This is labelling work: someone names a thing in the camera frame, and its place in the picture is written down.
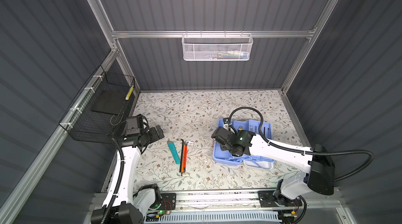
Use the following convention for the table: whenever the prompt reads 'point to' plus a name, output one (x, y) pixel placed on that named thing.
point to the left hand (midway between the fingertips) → (153, 134)
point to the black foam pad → (111, 102)
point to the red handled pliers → (186, 142)
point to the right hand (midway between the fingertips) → (227, 140)
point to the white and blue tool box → (264, 129)
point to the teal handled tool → (171, 145)
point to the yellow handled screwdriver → (241, 129)
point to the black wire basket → (84, 124)
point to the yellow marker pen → (129, 92)
